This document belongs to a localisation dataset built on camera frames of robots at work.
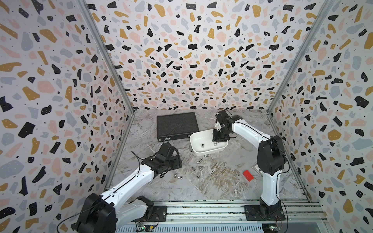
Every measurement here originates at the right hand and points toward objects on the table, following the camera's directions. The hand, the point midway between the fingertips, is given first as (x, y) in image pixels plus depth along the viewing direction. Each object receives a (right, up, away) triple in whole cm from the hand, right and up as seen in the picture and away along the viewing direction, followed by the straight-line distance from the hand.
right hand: (213, 140), depth 94 cm
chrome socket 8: (-5, -10, +1) cm, 11 cm away
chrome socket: (-7, -4, +5) cm, 10 cm away
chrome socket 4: (-13, -17, -4) cm, 22 cm away
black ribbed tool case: (-26, +9, +10) cm, 29 cm away
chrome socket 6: (-10, -21, -8) cm, 25 cm away
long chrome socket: (-15, -5, -2) cm, 16 cm away
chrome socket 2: (+2, -3, +7) cm, 8 cm away
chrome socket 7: (-8, -12, -1) cm, 15 cm away
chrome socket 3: (-21, -21, -8) cm, 31 cm away
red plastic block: (+19, -20, -8) cm, 29 cm away
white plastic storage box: (-5, +1, +10) cm, 11 cm away
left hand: (-21, -11, -10) cm, 26 cm away
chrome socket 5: (-8, -17, -4) cm, 19 cm away
